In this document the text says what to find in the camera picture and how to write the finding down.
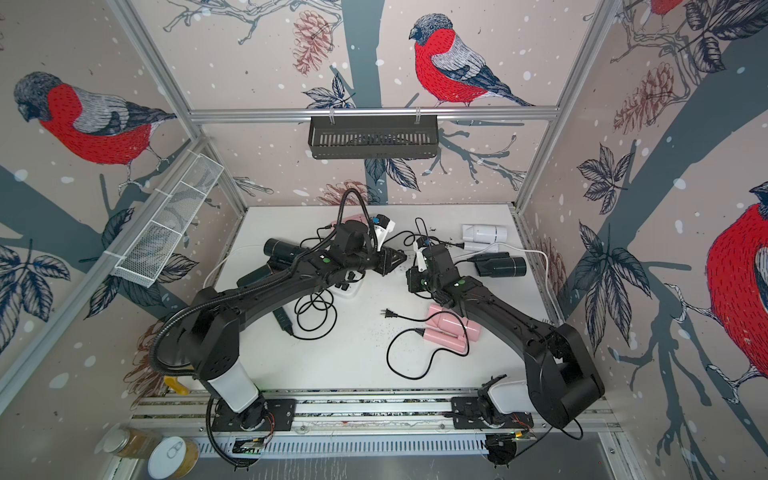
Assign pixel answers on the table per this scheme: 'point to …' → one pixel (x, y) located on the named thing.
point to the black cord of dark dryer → (312, 304)
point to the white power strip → (352, 289)
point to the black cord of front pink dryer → (390, 314)
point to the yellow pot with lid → (172, 382)
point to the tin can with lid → (172, 457)
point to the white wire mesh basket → (150, 251)
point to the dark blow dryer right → (500, 264)
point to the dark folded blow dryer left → (279, 252)
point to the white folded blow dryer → (483, 237)
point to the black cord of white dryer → (460, 244)
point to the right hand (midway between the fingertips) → (409, 268)
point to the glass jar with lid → (132, 442)
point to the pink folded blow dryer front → (448, 328)
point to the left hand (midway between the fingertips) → (409, 252)
